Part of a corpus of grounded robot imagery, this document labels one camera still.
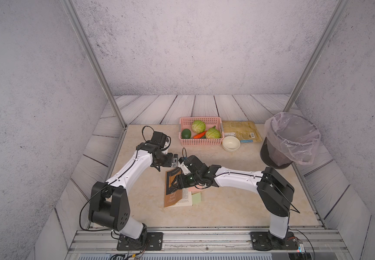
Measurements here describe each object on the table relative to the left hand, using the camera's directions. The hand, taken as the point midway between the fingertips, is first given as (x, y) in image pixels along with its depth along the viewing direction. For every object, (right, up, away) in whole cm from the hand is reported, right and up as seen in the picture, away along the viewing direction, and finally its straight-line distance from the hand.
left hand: (172, 162), depth 87 cm
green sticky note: (+13, -18, -3) cm, 22 cm away
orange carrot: (+16, +14, +25) cm, 33 cm away
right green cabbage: (+24, +16, +20) cm, 35 cm away
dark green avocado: (+6, +15, +24) cm, 29 cm away
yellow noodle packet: (+48, +17, +28) cm, 58 cm away
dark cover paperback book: (+1, -17, -4) cm, 17 cm away
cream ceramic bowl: (+36, +9, +21) cm, 43 cm away
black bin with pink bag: (+68, +13, +8) cm, 69 cm away
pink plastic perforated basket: (+6, +24, +32) cm, 40 cm away
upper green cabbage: (+15, +20, +25) cm, 35 cm away
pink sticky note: (+12, -15, +2) cm, 19 cm away
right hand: (+2, -11, -6) cm, 13 cm away
